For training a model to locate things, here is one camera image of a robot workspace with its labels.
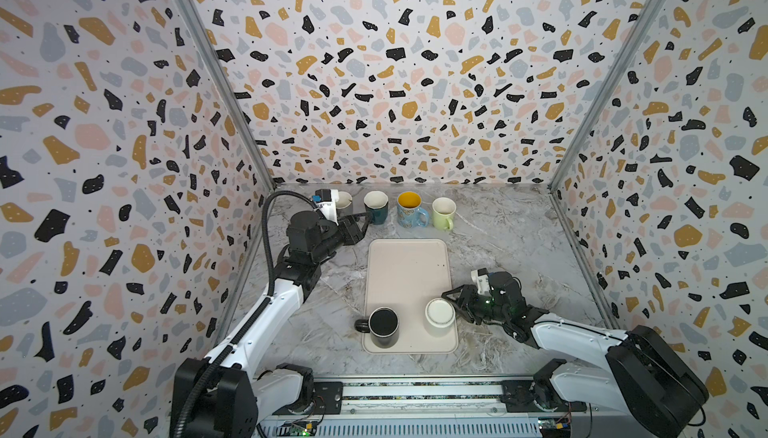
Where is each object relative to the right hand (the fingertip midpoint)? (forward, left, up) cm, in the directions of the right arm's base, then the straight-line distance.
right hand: (441, 295), depth 82 cm
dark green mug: (+35, +21, -2) cm, 41 cm away
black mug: (-9, +15, 0) cm, 18 cm away
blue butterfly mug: (+30, +9, -1) cm, 31 cm away
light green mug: (+31, -3, -2) cm, 32 cm away
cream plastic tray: (+10, +10, -8) cm, 16 cm away
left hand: (+13, +20, +20) cm, 31 cm away
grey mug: (+35, +32, -2) cm, 48 cm away
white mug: (-6, 0, -1) cm, 6 cm away
